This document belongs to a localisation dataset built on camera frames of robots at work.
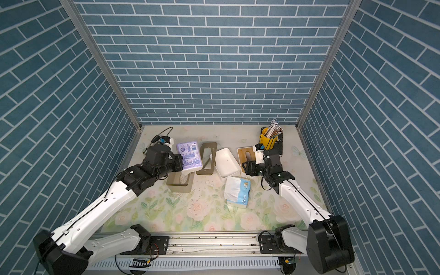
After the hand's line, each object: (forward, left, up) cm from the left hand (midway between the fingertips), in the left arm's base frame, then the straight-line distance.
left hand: (188, 158), depth 75 cm
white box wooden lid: (+15, -29, -19) cm, 38 cm away
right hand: (+3, -29, -9) cm, 30 cm away
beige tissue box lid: (+15, -6, -20) cm, 26 cm away
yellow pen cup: (+22, -42, -16) cm, 50 cm away
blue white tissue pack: (-8, -22, -18) cm, 30 cm away
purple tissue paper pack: (+2, -1, -1) cm, 2 cm away
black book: (+21, -50, -20) cm, 58 cm away
